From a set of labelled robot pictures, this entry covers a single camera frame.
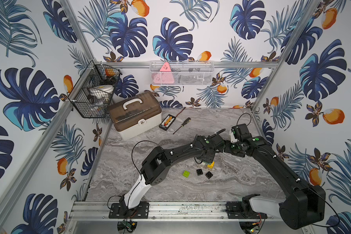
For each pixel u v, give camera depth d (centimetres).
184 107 123
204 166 90
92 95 82
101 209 76
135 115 90
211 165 87
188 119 112
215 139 69
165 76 89
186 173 86
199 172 86
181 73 94
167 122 110
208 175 85
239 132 64
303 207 40
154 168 52
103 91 80
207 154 64
